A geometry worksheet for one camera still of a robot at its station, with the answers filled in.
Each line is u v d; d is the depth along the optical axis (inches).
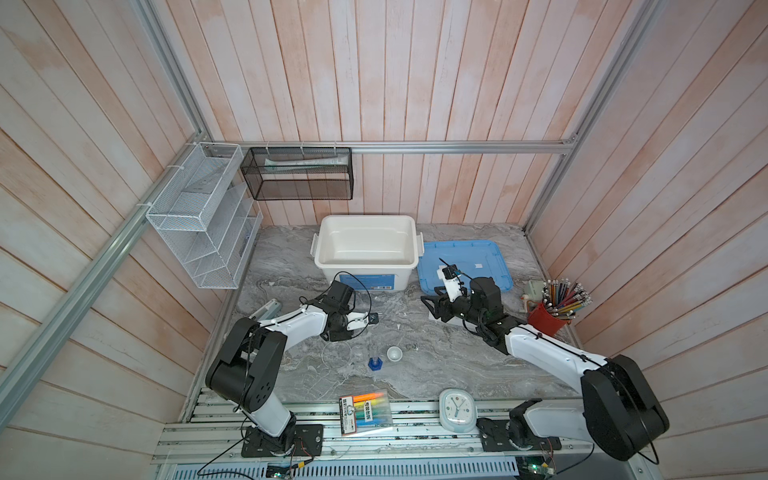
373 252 43.9
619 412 16.5
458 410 30.0
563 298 33.8
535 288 38.4
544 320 33.3
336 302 29.1
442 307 29.7
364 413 30.0
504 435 28.6
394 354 34.5
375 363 33.7
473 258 46.3
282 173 39.5
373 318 32.5
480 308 26.1
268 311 37.5
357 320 32.2
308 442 28.8
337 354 34.6
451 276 28.8
